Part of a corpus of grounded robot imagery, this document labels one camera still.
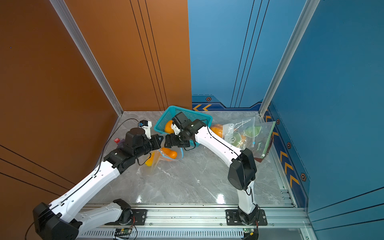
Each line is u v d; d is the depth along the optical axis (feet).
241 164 1.62
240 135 2.97
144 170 2.74
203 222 2.42
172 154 2.68
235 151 1.59
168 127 3.34
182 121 2.08
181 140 2.24
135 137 1.78
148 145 2.08
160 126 3.37
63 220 1.29
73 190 1.41
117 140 3.35
